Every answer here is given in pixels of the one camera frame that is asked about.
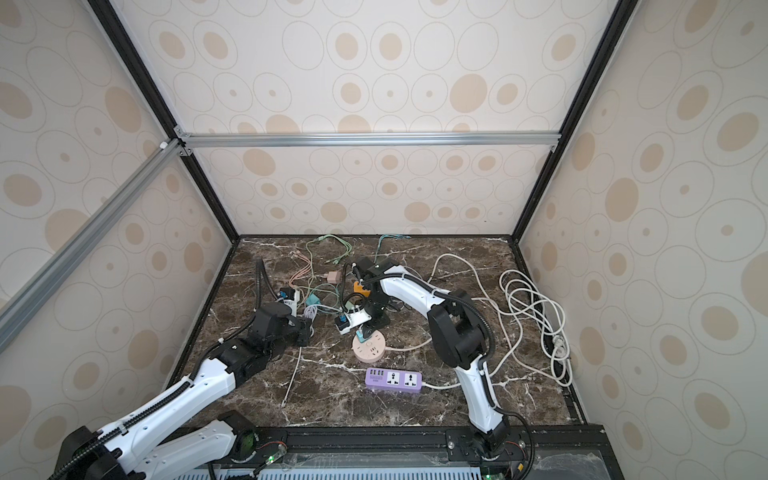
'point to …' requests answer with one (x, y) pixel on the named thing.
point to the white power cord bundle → (523, 296)
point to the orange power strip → (359, 289)
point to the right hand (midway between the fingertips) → (366, 324)
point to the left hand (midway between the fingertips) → (318, 317)
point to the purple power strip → (396, 380)
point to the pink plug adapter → (334, 277)
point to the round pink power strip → (371, 349)
